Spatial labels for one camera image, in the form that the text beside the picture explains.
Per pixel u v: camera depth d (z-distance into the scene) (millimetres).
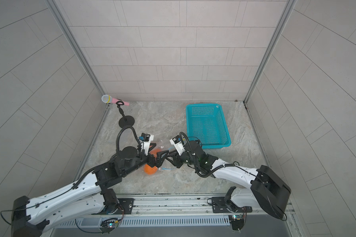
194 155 581
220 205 654
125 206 711
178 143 676
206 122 1049
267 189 407
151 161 601
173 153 670
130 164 533
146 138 589
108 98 822
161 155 605
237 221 685
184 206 723
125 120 1022
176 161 668
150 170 771
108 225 654
